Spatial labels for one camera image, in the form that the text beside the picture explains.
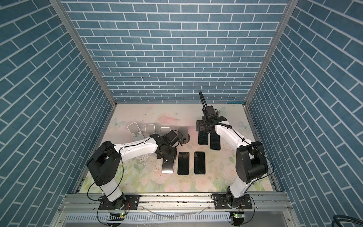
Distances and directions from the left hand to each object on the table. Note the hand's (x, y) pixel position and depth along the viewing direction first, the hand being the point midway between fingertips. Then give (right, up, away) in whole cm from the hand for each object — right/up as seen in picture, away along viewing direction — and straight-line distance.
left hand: (174, 158), depth 87 cm
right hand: (+20, +19, +5) cm, 28 cm away
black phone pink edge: (-4, -4, -2) cm, 6 cm away
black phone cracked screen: (+19, +10, +12) cm, 25 cm away
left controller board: (-29, -26, -15) cm, 42 cm away
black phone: (+6, -3, -1) cm, 6 cm away
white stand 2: (-7, +17, +4) cm, 19 cm away
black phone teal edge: (+28, +8, +12) cm, 31 cm away
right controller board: (+35, -28, -14) cm, 47 cm away
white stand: (-17, +21, +6) cm, 27 cm away
